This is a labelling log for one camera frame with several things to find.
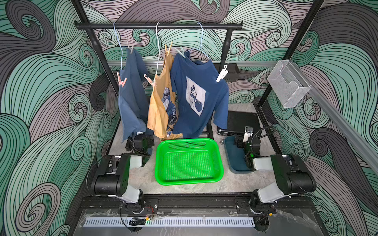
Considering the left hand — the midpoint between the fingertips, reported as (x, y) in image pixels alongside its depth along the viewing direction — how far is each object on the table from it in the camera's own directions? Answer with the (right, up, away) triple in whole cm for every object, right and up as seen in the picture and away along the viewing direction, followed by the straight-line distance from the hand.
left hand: (141, 135), depth 93 cm
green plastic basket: (+25, -16, -3) cm, 30 cm away
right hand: (+66, +1, 0) cm, 66 cm away
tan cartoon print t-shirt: (+17, +11, -24) cm, 32 cm away
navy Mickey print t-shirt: (+36, +22, -17) cm, 46 cm away
